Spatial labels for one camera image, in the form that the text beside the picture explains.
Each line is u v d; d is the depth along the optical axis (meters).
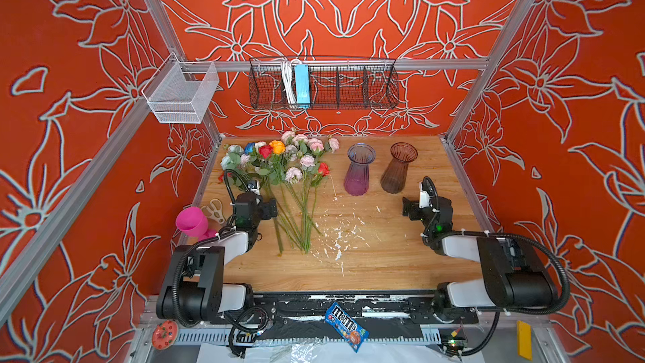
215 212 0.95
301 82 0.90
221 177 1.01
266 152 1.00
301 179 1.01
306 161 1.01
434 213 0.70
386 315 0.73
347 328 0.70
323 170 1.03
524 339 0.69
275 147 1.03
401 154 0.90
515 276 0.43
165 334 0.68
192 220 0.81
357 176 1.02
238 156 1.06
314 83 1.01
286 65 0.87
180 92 0.94
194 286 0.42
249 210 0.71
